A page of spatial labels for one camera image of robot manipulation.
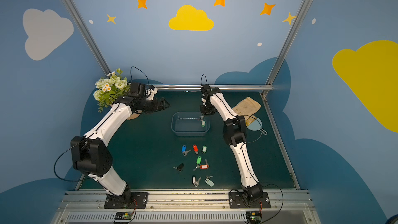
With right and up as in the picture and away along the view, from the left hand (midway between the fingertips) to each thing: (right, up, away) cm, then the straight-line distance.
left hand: (164, 104), depth 87 cm
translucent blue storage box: (+13, -13, +18) cm, 26 cm away
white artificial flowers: (-26, +8, -10) cm, 29 cm away
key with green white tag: (+22, -12, +18) cm, 31 cm away
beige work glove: (+55, -2, +25) cm, 60 cm away
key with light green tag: (+23, -27, +5) cm, 36 cm away
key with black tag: (+9, -36, -1) cm, 37 cm away
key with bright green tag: (+20, -33, +1) cm, 38 cm away
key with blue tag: (+10, -28, +5) cm, 30 cm away
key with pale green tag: (+25, -41, -7) cm, 48 cm away
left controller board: (-16, -53, -15) cm, 57 cm away
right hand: (+26, -5, +16) cm, 31 cm away
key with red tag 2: (+24, -35, -1) cm, 42 cm away
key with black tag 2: (+18, -41, -7) cm, 45 cm away
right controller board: (+46, -54, -14) cm, 73 cm away
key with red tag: (+18, -27, +6) cm, 33 cm away
